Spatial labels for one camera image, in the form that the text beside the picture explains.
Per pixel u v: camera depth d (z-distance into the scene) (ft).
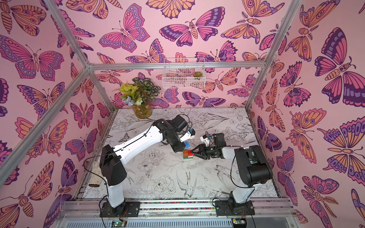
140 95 3.46
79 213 2.42
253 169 1.56
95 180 2.74
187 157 2.97
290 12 2.32
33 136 1.92
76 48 2.74
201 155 2.73
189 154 2.88
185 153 2.87
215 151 2.40
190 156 2.94
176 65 3.10
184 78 3.48
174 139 2.24
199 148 2.74
